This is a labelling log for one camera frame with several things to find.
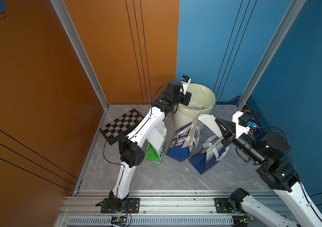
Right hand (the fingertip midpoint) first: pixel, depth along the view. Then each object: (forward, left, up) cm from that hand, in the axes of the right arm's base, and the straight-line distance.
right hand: (217, 118), depth 55 cm
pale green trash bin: (+37, -5, -23) cm, 44 cm away
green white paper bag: (+3, +30, -37) cm, 48 cm away
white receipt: (+6, +27, -24) cm, 36 cm away
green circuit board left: (-29, +44, -45) cm, 70 cm away
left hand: (+28, +7, -8) cm, 30 cm away
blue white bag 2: (-3, +1, -18) cm, 18 cm away
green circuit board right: (-29, -19, -44) cm, 56 cm away
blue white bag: (+4, +12, -25) cm, 28 cm away
